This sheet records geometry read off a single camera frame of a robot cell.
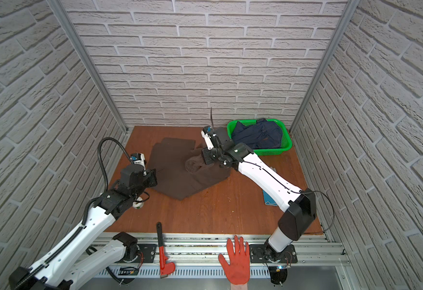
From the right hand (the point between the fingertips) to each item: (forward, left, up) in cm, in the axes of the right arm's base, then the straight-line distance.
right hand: (209, 151), depth 78 cm
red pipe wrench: (-40, +19, -23) cm, 50 cm away
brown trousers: (+8, +17, -23) cm, 29 cm away
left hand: (-4, +24, -4) cm, 24 cm away
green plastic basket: (+18, -46, -18) cm, 53 cm away
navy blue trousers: (+25, -34, -18) cm, 46 cm away
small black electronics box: (-40, +36, -27) cm, 60 cm away
